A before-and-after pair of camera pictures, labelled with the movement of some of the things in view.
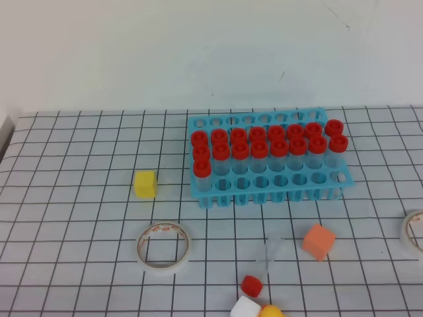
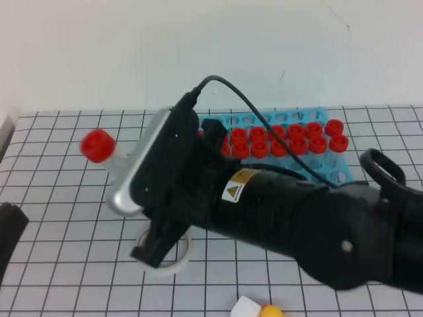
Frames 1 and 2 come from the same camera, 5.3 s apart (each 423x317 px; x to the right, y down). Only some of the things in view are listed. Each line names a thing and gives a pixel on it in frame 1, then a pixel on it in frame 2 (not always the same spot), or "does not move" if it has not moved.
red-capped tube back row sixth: (295, 131) does not move
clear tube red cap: (253, 284) -> (100, 146)
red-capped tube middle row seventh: (317, 148) does not move
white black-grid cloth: (99, 217) does not move
